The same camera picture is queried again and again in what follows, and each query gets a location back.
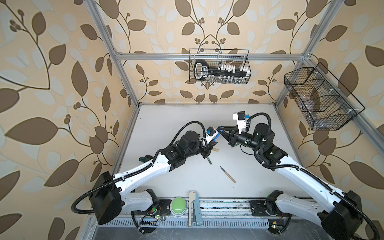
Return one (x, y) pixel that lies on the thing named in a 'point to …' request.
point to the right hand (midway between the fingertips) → (218, 131)
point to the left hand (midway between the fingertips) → (216, 138)
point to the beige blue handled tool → (193, 198)
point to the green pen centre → (209, 161)
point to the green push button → (178, 206)
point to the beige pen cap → (215, 149)
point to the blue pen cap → (221, 130)
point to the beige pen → (227, 174)
